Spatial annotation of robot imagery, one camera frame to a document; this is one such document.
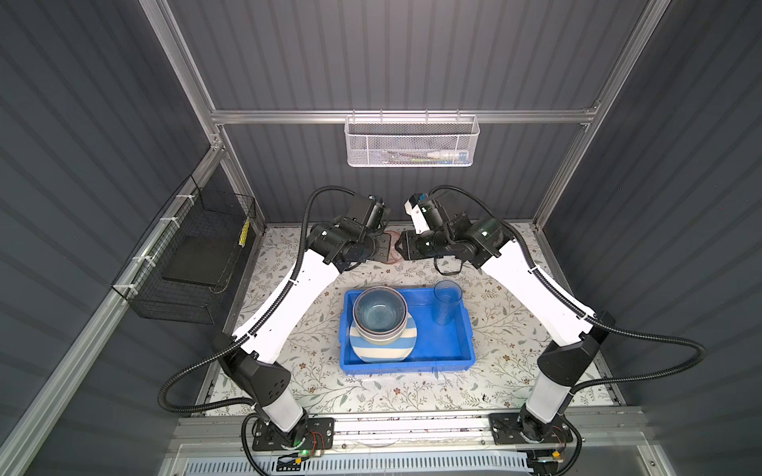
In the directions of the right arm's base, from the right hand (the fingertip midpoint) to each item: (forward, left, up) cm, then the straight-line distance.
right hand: (401, 248), depth 72 cm
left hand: (+3, +5, -1) cm, 6 cm away
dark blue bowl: (-5, +6, -22) cm, 24 cm away
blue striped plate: (-16, +5, -26) cm, 31 cm away
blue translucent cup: (0, -14, -24) cm, 28 cm away
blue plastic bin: (-13, -11, -31) cm, 35 cm away
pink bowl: (-15, +5, -20) cm, 25 cm away
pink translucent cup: (-4, +2, +2) cm, 5 cm away
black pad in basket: (-2, +49, -1) cm, 49 cm away
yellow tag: (+11, +44, -4) cm, 46 cm away
